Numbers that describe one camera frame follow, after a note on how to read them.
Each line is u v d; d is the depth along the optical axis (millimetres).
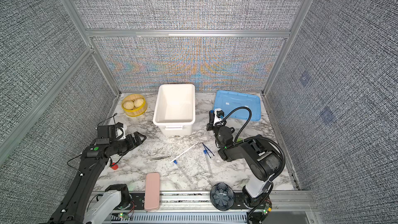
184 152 899
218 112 728
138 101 1064
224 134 684
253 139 549
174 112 1083
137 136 705
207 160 872
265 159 475
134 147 690
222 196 744
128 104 1037
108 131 601
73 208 407
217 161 850
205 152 899
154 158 875
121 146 652
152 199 723
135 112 1033
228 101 1137
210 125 782
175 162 855
